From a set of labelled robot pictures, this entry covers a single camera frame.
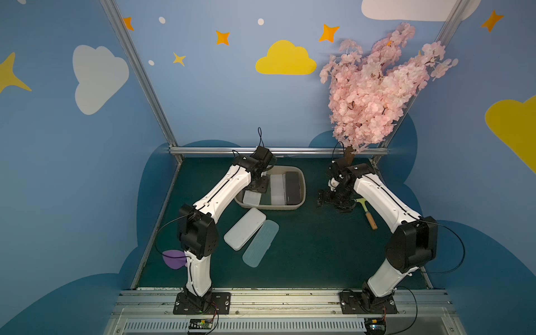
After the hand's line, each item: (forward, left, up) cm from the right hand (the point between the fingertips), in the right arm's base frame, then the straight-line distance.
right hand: (328, 205), depth 85 cm
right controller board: (-39, -16, -17) cm, 45 cm away
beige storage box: (+26, +22, -7) cm, 35 cm away
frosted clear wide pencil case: (0, +32, +2) cm, 32 cm away
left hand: (+6, +31, +4) cm, 31 cm away
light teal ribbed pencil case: (-13, +28, -14) cm, 34 cm away
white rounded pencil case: (-7, +35, -11) cm, 38 cm away
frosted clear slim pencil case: (+20, +22, -12) cm, 32 cm away
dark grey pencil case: (+16, +14, -11) cm, 24 cm away
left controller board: (-43, +46, -15) cm, 65 cm away
